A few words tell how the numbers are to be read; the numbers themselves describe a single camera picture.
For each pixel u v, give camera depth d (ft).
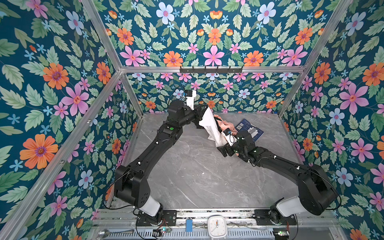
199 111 2.13
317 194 1.41
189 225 2.39
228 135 2.42
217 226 2.26
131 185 1.39
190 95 2.11
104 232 2.25
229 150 2.52
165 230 2.31
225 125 2.83
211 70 3.05
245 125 3.66
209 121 2.56
